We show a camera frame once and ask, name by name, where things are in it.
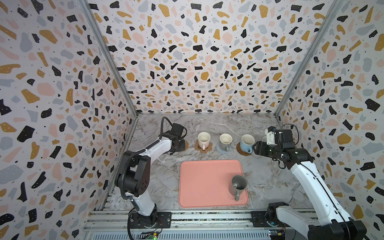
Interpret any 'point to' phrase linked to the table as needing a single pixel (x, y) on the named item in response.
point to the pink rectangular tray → (205, 183)
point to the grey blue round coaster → (218, 147)
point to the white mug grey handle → (225, 141)
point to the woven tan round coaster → (186, 146)
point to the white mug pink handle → (204, 139)
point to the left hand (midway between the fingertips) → (180, 144)
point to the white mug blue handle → (246, 143)
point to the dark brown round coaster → (240, 151)
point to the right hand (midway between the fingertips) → (256, 144)
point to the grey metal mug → (237, 185)
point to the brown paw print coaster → (199, 148)
